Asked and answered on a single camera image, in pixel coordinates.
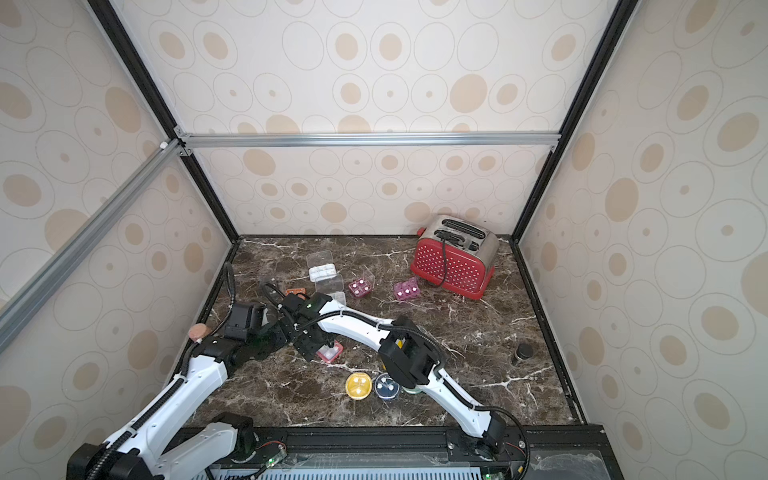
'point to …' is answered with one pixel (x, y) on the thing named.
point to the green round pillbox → (412, 391)
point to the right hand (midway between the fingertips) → (329, 339)
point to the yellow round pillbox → (358, 385)
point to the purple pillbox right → (407, 290)
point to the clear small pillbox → (271, 280)
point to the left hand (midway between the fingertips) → (299, 330)
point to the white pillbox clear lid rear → (319, 259)
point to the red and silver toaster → (456, 254)
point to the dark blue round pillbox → (385, 387)
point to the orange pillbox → (295, 291)
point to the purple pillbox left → (360, 288)
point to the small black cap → (524, 351)
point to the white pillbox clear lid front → (334, 286)
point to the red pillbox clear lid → (330, 354)
